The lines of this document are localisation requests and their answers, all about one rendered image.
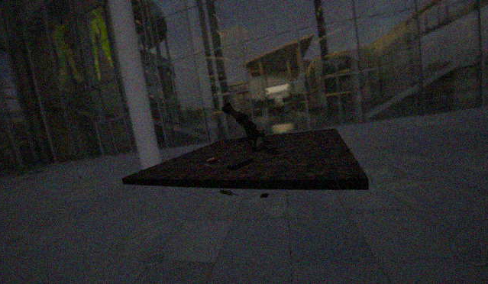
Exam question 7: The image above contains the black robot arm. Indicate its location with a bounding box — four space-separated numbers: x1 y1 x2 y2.
222 102 260 140

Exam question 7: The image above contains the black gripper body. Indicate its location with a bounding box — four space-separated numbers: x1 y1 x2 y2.
239 128 264 142

